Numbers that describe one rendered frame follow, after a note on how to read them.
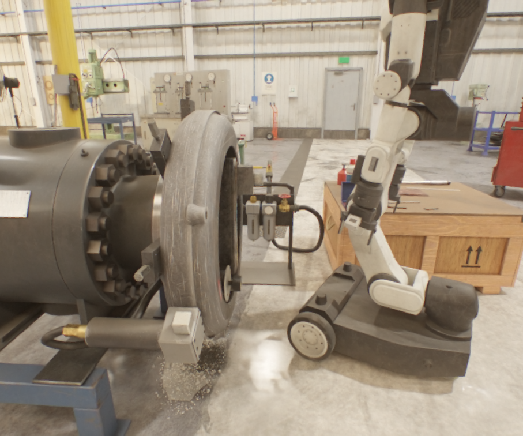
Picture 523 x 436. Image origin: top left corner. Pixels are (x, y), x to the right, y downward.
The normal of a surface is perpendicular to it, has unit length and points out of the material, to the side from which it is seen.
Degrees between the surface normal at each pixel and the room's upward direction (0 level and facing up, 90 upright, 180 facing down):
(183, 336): 23
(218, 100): 90
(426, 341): 0
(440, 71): 115
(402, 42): 90
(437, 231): 90
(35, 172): 42
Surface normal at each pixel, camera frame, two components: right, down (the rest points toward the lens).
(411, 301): -0.52, 0.26
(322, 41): -0.17, 0.30
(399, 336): 0.00, -0.95
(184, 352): -0.06, 0.65
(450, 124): -0.48, 0.62
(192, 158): -0.03, -0.44
